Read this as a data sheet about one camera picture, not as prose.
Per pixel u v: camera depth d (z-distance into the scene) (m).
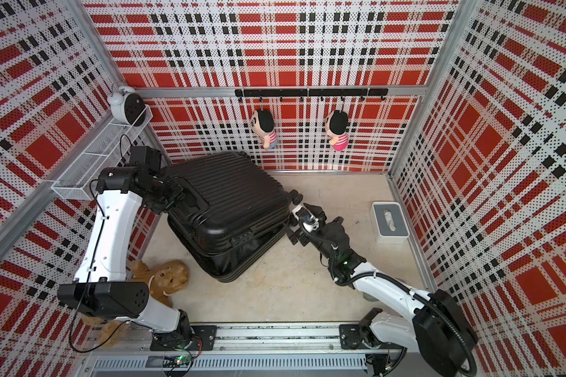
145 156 0.55
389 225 0.96
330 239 0.57
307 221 0.62
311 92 0.88
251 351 0.73
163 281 0.77
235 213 0.71
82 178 0.69
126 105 0.78
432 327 0.40
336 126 0.95
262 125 0.94
